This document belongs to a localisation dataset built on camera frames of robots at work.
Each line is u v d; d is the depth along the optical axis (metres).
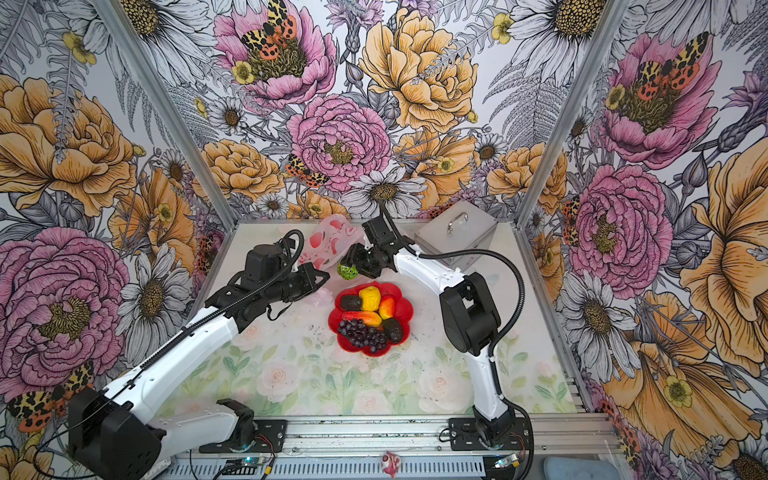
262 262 0.58
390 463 0.67
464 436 0.73
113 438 0.38
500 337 0.53
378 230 0.75
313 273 0.69
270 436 0.74
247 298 0.53
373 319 0.91
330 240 0.96
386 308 0.94
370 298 0.92
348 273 0.91
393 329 0.86
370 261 0.81
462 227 0.99
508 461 0.71
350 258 0.83
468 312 0.55
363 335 0.87
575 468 0.67
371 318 0.91
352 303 0.90
